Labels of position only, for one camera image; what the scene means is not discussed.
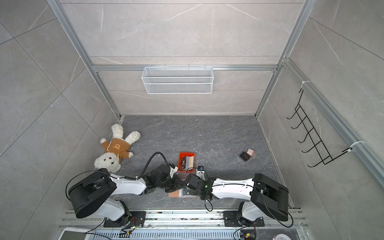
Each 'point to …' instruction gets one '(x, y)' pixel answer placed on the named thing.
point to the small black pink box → (246, 155)
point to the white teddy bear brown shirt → (117, 149)
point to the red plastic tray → (183, 154)
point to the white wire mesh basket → (177, 79)
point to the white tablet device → (75, 233)
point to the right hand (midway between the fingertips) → (194, 187)
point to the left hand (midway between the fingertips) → (186, 183)
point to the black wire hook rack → (323, 151)
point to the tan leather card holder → (179, 193)
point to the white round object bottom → (281, 236)
